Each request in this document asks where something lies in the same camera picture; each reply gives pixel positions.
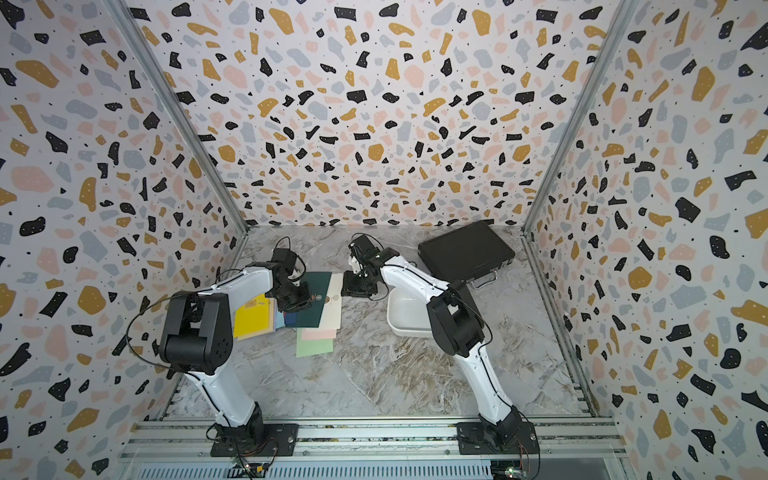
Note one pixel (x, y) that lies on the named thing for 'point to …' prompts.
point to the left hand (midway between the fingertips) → (313, 302)
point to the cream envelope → (331, 314)
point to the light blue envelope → (280, 318)
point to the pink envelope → (318, 334)
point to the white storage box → (407, 316)
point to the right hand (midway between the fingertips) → (344, 293)
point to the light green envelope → (308, 347)
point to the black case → (471, 252)
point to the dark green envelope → (309, 317)
